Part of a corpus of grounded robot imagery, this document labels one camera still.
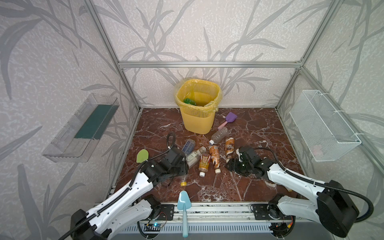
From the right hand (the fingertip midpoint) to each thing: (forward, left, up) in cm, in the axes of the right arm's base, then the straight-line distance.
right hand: (228, 163), depth 84 cm
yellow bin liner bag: (+43, +11, +15) cm, 47 cm away
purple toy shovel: (+40, -7, -7) cm, 41 cm away
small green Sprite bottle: (+38, +24, +13) cm, 47 cm away
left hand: (-4, +23, +7) cm, 24 cm away
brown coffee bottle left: (+7, +8, 0) cm, 11 cm away
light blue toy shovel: (-19, +24, -6) cm, 31 cm away
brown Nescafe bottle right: (+12, -2, -2) cm, 12 cm away
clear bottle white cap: (+20, +4, -2) cm, 21 cm away
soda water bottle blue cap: (+12, +23, -1) cm, 26 cm away
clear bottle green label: (+4, +20, 0) cm, 20 cm away
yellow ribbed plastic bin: (+24, +17, +8) cm, 31 cm away
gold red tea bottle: (-1, +14, 0) cm, 14 cm away
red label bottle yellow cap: (-13, +24, +6) cm, 28 cm away
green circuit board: (-29, +39, -8) cm, 50 cm away
